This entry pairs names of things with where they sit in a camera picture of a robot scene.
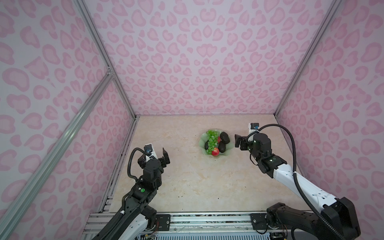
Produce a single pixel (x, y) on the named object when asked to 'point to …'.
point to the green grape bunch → (213, 135)
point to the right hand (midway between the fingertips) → (243, 133)
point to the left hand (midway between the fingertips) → (155, 149)
